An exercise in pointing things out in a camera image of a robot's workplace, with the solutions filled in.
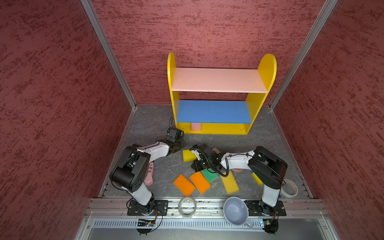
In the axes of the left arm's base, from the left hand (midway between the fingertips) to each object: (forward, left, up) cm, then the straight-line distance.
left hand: (184, 145), depth 95 cm
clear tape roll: (-35, 0, -2) cm, 35 cm away
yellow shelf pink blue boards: (+11, -7, +16) cm, 21 cm away
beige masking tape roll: (-25, -61, -3) cm, 66 cm away
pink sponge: (+14, -8, +2) cm, 16 cm away
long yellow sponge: (-23, -27, -1) cm, 35 cm away
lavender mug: (-36, -29, -3) cm, 47 cm away
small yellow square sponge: (-7, -3, -2) cm, 8 cm away
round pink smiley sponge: (-16, -33, 0) cm, 36 cm away
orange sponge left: (-24, -2, -1) cm, 24 cm away
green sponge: (-20, -16, 0) cm, 25 cm away
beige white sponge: (-3, -21, -1) cm, 22 cm away
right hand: (-15, -6, -2) cm, 16 cm away
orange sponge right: (-22, -10, -1) cm, 25 cm away
